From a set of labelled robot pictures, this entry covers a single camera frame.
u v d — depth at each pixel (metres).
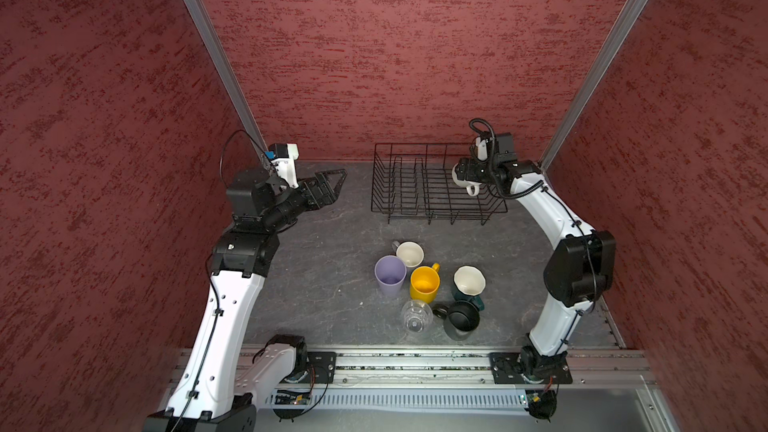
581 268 0.48
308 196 0.55
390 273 0.83
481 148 0.81
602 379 0.74
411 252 0.90
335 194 0.56
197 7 0.77
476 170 0.80
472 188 0.90
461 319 0.81
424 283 0.87
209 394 0.36
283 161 0.56
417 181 1.07
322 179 0.55
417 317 0.81
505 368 0.74
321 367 0.73
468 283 0.84
